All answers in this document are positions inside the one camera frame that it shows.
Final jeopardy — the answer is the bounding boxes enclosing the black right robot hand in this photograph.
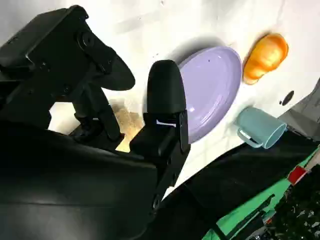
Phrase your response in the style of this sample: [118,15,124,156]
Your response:
[0,4,192,240]

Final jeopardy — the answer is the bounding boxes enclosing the beige towel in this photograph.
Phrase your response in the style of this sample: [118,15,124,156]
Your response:
[109,98,146,153]

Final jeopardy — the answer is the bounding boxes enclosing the black backdrop cloth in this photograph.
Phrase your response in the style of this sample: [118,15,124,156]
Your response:
[142,129,320,240]

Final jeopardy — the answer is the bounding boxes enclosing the lilac plate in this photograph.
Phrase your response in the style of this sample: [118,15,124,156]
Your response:
[174,45,243,145]

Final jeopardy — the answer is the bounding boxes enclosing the green cloth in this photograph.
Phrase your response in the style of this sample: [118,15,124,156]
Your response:
[199,149,320,240]

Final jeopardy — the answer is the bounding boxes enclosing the pale green mug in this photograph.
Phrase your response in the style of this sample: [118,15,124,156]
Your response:
[233,106,288,150]

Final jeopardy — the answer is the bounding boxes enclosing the red box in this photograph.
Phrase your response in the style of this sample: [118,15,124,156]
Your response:
[287,166,309,186]

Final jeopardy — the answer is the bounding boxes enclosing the orange and white toy bread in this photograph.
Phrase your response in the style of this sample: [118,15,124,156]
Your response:
[242,32,290,86]

